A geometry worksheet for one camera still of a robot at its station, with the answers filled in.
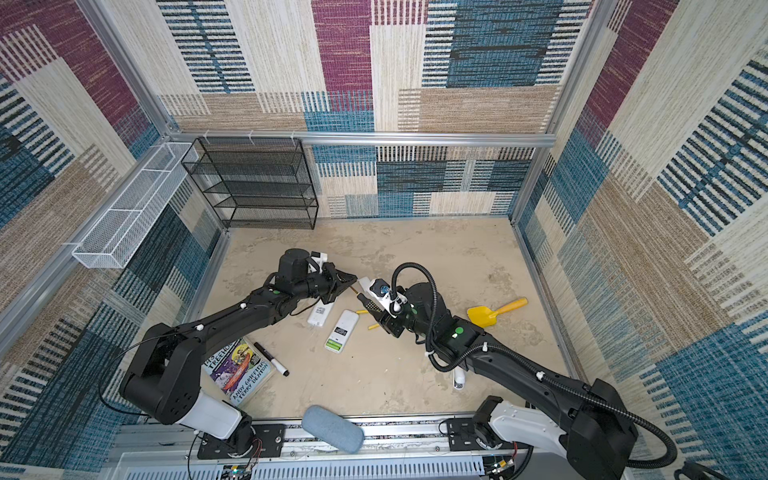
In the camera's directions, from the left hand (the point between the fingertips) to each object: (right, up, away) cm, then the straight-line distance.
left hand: (359, 272), depth 82 cm
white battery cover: (0, -5, +18) cm, 18 cm away
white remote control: (-14, -14, +12) cm, 22 cm away
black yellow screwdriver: (+7, -9, -15) cm, 19 cm away
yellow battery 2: (+3, -17, +9) cm, 20 cm away
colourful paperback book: (-33, -26, 0) cm, 42 cm away
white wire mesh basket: (-56, +8, -12) cm, 58 cm away
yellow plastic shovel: (+37, -14, +12) cm, 42 cm away
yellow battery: (0, -13, +12) cm, 17 cm away
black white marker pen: (-23, -25, +2) cm, 35 cm away
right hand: (+6, -7, -6) cm, 11 cm away
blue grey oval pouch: (-4, -37, -10) cm, 39 cm away
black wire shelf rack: (-41, +30, +29) cm, 59 cm away
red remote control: (-6, -18, +7) cm, 20 cm away
